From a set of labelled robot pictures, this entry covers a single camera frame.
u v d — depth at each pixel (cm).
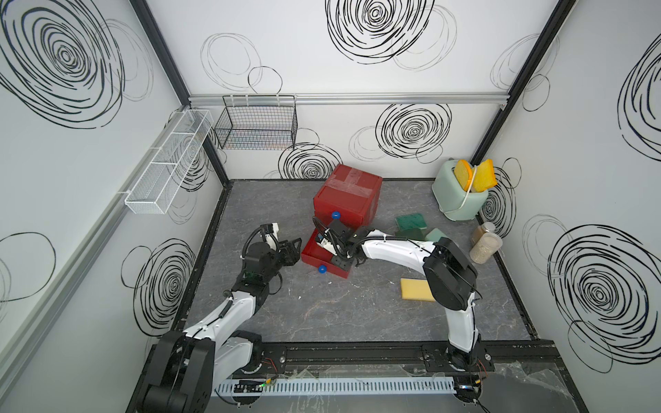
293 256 76
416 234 102
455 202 96
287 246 75
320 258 87
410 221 105
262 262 64
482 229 93
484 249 88
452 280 49
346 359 75
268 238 72
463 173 94
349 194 87
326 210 85
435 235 100
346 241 68
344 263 81
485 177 94
